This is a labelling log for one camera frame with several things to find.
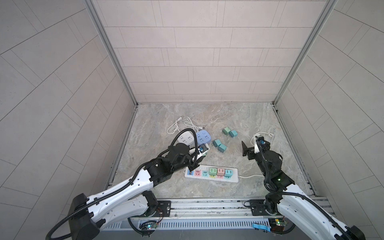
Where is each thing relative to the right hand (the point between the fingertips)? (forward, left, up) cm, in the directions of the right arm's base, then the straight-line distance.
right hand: (248, 140), depth 80 cm
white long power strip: (-12, +26, -12) cm, 31 cm away
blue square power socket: (+11, +24, -10) cm, 28 cm away
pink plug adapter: (-13, +16, -8) cm, 22 cm away
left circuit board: (-33, +50, -11) cm, 61 cm away
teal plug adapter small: (-14, +12, -8) cm, 20 cm away
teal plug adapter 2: (+7, +16, -12) cm, 21 cm away
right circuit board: (-36, -7, -16) cm, 40 cm away
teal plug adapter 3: (+3, +13, -12) cm, 18 cm away
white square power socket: (+11, +35, -10) cm, 38 cm away
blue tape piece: (-37, +2, -13) cm, 39 cm away
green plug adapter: (-13, +20, -8) cm, 25 cm away
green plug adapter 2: (+16, +8, -12) cm, 21 cm away
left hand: (-8, +24, +5) cm, 25 cm away
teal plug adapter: (+13, +4, -12) cm, 18 cm away
